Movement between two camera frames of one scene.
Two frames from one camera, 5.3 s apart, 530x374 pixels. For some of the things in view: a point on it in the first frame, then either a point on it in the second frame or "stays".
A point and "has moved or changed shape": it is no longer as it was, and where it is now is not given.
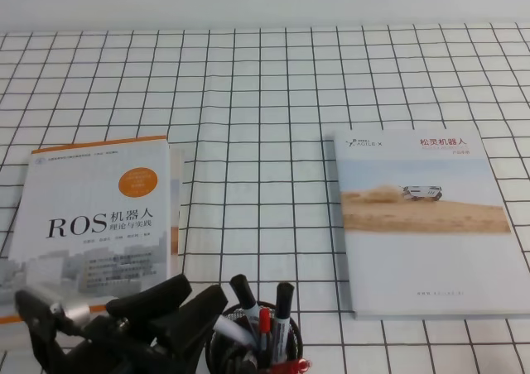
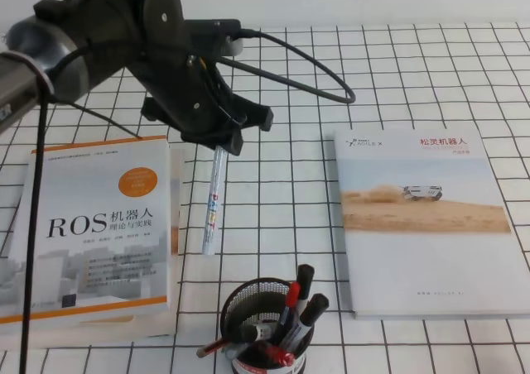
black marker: [251, 308] -> [305, 275]
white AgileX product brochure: [427, 228] stays
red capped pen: [265, 317] -> [291, 300]
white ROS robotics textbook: [93, 224] stays
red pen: [296, 366] -> [277, 354]
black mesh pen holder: [253, 344] has moved or changed shape
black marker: [285, 293] -> [314, 309]
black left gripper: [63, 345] -> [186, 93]
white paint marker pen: [233, 329] -> [214, 203]
